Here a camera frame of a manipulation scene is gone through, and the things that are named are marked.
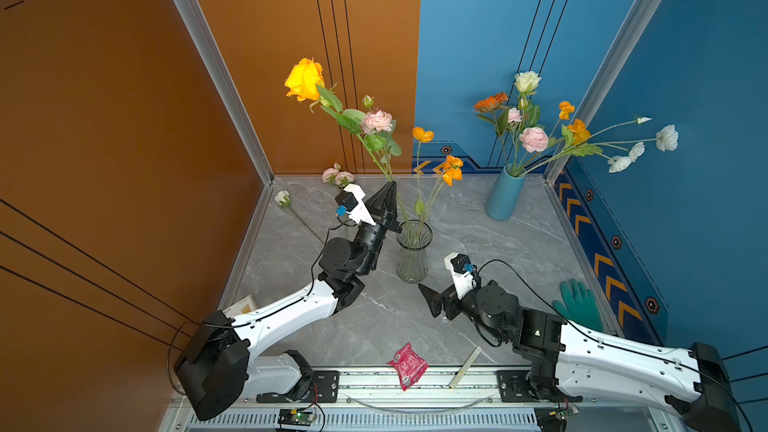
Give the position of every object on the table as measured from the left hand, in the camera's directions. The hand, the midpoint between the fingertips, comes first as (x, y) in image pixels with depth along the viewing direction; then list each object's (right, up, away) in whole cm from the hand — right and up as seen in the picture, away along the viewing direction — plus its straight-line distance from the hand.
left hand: (394, 182), depth 63 cm
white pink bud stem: (-41, -3, +46) cm, 62 cm away
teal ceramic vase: (+37, -1, +35) cm, 51 cm away
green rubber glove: (+54, -34, +24) cm, 68 cm away
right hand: (+9, -22, +8) cm, 25 cm away
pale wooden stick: (+18, -47, +14) cm, 52 cm away
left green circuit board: (-22, -55, +8) cm, 60 cm away
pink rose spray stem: (-24, +6, +53) cm, 59 cm away
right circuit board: (+37, -55, +7) cm, 67 cm away
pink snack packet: (+4, -46, +13) cm, 48 cm away
